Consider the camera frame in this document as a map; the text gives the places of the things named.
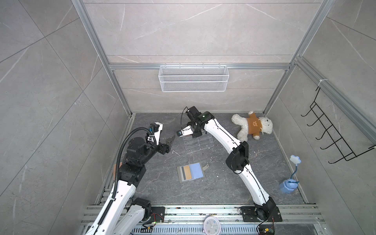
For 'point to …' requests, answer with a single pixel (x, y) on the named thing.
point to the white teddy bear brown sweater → (252, 125)
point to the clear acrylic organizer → (192, 144)
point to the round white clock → (212, 225)
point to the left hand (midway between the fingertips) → (168, 131)
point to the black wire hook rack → (347, 153)
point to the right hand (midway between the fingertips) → (192, 129)
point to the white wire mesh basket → (194, 79)
